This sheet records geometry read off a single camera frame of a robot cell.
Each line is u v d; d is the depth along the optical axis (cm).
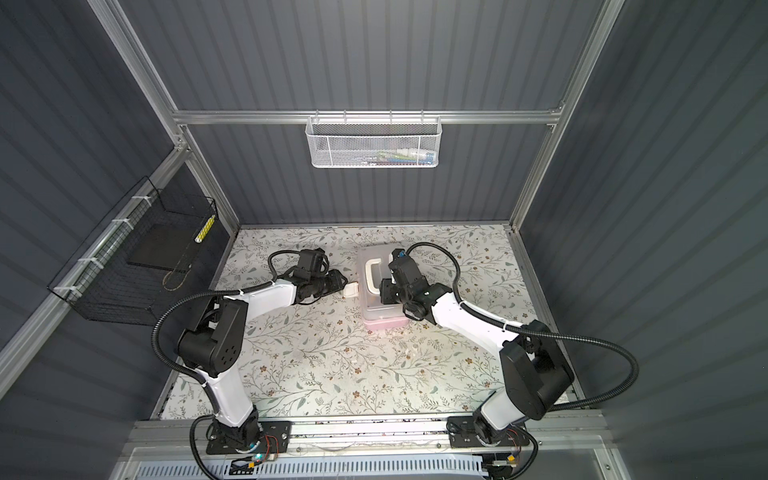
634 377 42
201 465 68
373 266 93
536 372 43
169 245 78
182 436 76
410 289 65
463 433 73
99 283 65
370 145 112
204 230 81
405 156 92
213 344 50
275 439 72
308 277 77
